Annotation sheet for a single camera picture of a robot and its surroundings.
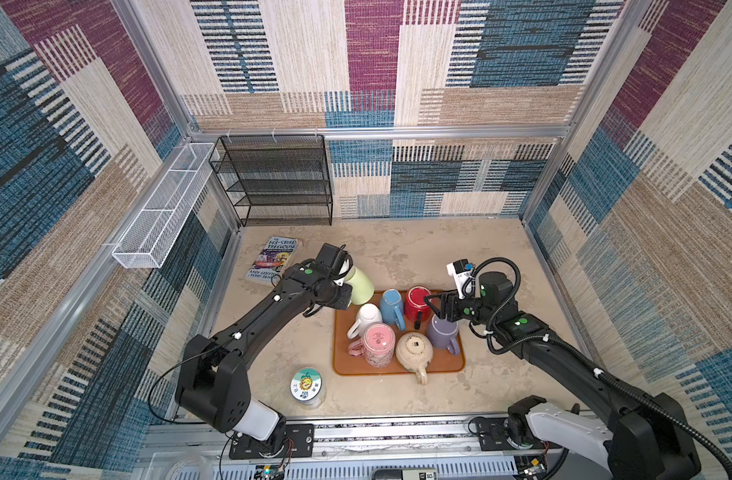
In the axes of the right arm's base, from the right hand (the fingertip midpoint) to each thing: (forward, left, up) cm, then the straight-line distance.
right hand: (432, 301), depth 81 cm
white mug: (0, +18, -6) cm, 19 cm away
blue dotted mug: (+2, +10, -7) cm, 12 cm away
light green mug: (+4, +19, +1) cm, 19 cm away
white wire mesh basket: (+9, +67, +19) cm, 71 cm away
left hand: (+4, +24, -1) cm, 24 cm away
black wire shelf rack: (+50, +49, +3) cm, 70 cm away
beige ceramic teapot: (-11, +6, -6) cm, 14 cm away
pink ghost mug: (-11, +15, -2) cm, 19 cm away
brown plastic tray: (-10, -3, -16) cm, 19 cm away
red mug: (+3, +4, -5) cm, 7 cm away
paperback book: (+25, +50, -12) cm, 57 cm away
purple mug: (-7, -3, -6) cm, 10 cm away
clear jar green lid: (-19, +32, -7) cm, 38 cm away
